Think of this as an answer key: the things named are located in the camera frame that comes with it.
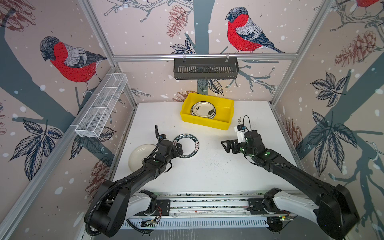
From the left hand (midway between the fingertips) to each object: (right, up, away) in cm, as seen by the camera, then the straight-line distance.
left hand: (176, 147), depth 88 cm
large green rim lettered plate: (+8, 0, +10) cm, 13 cm away
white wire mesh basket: (-37, +15, -18) cm, 44 cm away
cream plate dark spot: (+18, +24, +26) cm, 40 cm away
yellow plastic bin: (+35, +25, +33) cm, 55 cm away
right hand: (+30, +4, -5) cm, 30 cm away
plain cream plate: (-24, -6, +5) cm, 26 cm away
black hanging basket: (+19, +53, +16) cm, 58 cm away
